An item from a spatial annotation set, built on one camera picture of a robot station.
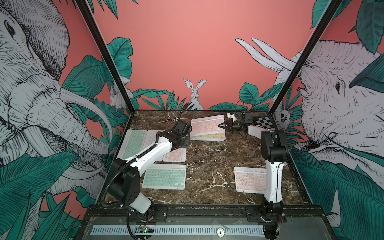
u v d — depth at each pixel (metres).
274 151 0.60
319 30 0.76
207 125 1.04
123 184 0.43
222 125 0.99
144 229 0.70
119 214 0.75
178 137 0.61
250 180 0.86
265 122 1.11
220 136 1.04
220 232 0.70
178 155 0.95
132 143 1.01
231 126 0.92
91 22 0.74
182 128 0.66
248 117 0.88
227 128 0.94
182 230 0.70
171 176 0.86
